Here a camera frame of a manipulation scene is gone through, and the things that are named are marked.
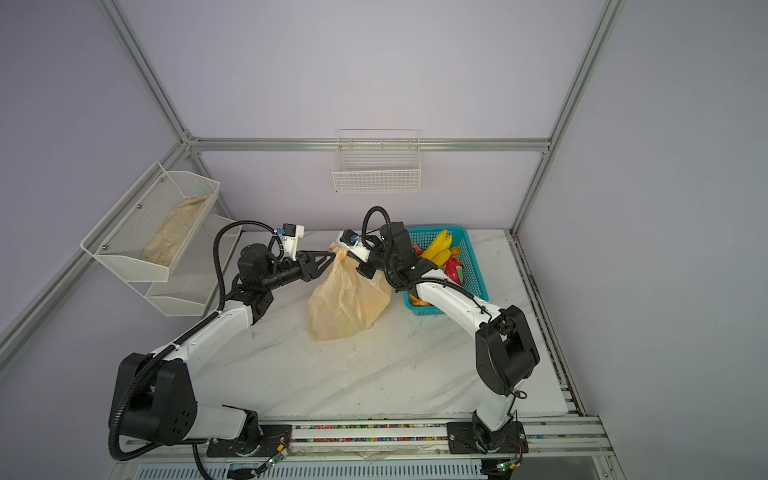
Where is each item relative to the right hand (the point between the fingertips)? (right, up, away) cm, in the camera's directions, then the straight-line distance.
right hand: (345, 247), depth 80 cm
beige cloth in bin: (-47, +2, -3) cm, 47 cm away
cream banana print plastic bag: (0, -15, +3) cm, 16 cm away
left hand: (-3, -2, -1) cm, 4 cm away
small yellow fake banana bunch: (+29, 0, +19) cm, 34 cm away
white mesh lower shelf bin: (-48, -11, +9) cm, 50 cm away
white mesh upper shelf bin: (-54, +5, 0) cm, 54 cm away
